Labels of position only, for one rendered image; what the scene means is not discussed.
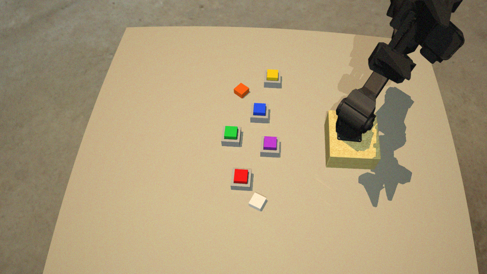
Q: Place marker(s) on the red button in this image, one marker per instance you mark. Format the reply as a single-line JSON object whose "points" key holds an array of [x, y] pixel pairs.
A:
{"points": [[241, 179]]}

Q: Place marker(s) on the orange cube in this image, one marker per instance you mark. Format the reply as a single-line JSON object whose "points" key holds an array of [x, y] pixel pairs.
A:
{"points": [[241, 90]]}

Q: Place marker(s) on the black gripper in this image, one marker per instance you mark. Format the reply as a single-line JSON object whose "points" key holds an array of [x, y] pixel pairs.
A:
{"points": [[413, 19]]}

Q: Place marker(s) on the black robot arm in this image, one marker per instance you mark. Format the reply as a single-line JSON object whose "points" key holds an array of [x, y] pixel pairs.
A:
{"points": [[356, 112]]}

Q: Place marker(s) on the green button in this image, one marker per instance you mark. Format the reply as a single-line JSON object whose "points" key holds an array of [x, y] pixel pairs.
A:
{"points": [[231, 136]]}

